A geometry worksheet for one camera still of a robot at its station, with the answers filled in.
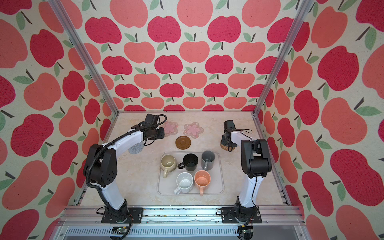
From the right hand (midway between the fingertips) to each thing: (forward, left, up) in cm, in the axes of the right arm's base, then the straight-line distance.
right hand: (231, 142), depth 101 cm
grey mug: (-17, +16, +4) cm, 24 cm away
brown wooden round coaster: (-4, +33, 0) cm, 34 cm away
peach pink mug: (-28, +19, +1) cm, 34 cm away
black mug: (-20, +26, +4) cm, 33 cm away
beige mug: (-21, +40, +1) cm, 45 cm away
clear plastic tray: (-27, +25, +7) cm, 38 cm away
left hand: (-4, +44, +9) cm, 45 cm away
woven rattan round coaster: (-4, +4, -2) cm, 6 cm away
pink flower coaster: (+9, +45, 0) cm, 46 cm away
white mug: (-30, +28, 0) cm, 41 cm away
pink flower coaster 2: (+9, +28, -2) cm, 29 cm away
